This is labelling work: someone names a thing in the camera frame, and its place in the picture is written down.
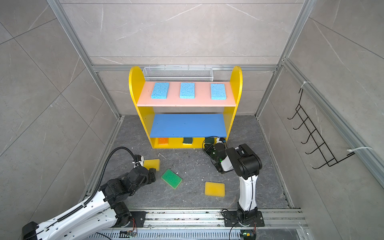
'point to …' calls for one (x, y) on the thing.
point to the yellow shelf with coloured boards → (185, 114)
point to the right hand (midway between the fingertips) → (203, 143)
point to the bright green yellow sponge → (172, 179)
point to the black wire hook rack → (330, 160)
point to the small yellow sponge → (153, 163)
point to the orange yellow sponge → (163, 141)
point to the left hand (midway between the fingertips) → (151, 168)
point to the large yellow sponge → (214, 189)
